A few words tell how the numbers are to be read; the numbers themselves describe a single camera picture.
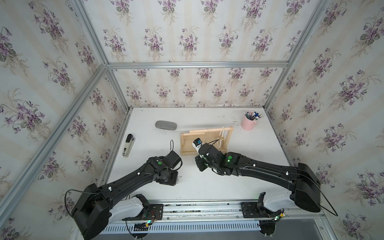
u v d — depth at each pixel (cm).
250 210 73
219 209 75
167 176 66
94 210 39
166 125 104
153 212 72
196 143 68
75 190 40
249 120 99
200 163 67
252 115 102
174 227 76
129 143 96
